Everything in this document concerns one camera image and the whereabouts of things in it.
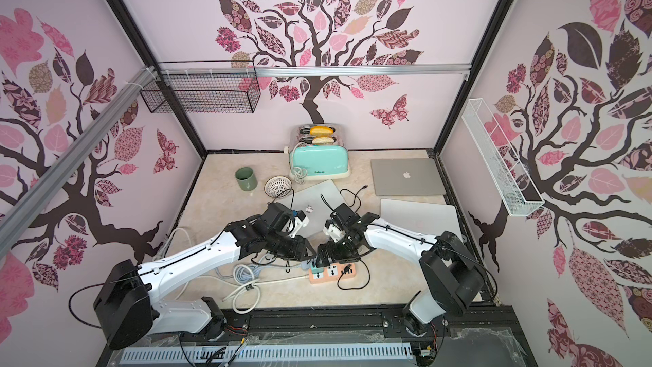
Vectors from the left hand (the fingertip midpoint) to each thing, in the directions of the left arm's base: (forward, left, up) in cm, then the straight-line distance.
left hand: (309, 261), depth 75 cm
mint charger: (0, -2, -7) cm, 8 cm away
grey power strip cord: (-1, +21, -8) cm, 23 cm away
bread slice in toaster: (+52, -3, +8) cm, 53 cm away
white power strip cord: (-7, +20, -3) cm, 22 cm away
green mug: (+37, +29, -5) cm, 47 cm away
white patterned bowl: (+36, +16, -10) cm, 41 cm away
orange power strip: (-1, -7, -8) cm, 11 cm away
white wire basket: (+21, -62, +14) cm, 67 cm away
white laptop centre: (+30, -1, -13) cm, 33 cm away
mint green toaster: (+43, -2, +5) cm, 43 cm away
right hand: (+1, -6, -6) cm, 9 cm away
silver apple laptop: (+41, -41, -10) cm, 59 cm away
